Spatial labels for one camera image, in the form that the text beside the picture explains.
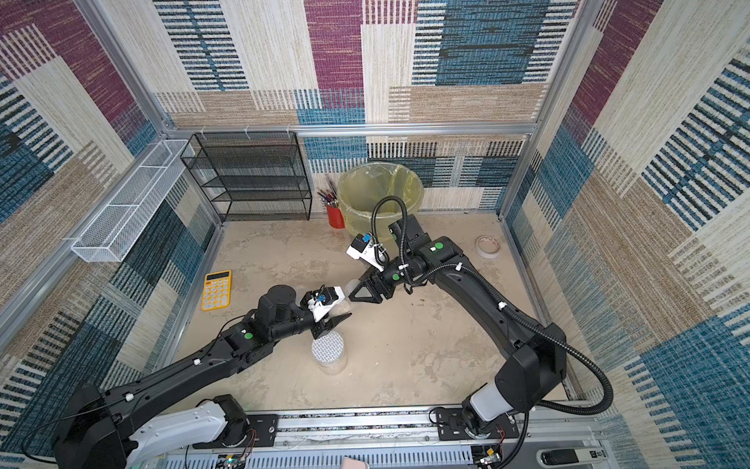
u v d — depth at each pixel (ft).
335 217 3.77
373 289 2.06
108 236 2.30
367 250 2.09
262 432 2.42
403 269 1.86
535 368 1.47
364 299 2.13
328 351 2.44
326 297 2.02
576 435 2.41
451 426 2.40
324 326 2.17
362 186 3.34
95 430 1.29
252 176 3.59
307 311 2.16
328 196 3.66
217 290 3.24
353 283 2.28
